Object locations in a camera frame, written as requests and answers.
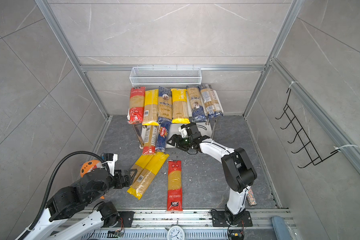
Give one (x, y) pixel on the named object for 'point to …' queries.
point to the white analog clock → (175, 232)
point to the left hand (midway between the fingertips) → (130, 168)
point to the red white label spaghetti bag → (149, 131)
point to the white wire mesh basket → (165, 76)
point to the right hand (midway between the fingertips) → (171, 143)
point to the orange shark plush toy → (89, 166)
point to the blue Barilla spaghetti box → (165, 125)
